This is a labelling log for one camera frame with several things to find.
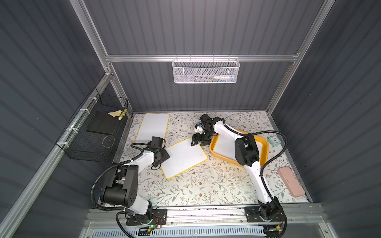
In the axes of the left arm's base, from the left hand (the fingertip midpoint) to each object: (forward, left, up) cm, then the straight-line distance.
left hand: (166, 158), depth 93 cm
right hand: (+9, -20, +1) cm, 22 cm away
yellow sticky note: (+14, +26, +27) cm, 40 cm away
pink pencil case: (-15, -73, 0) cm, 75 cm away
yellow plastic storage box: (+6, -64, +3) cm, 64 cm away
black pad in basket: (+7, +30, +27) cm, 41 cm away
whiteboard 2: (+1, -11, -1) cm, 11 cm away
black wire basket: (0, +34, +26) cm, 42 cm away
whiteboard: (+29, +14, -1) cm, 32 cm away
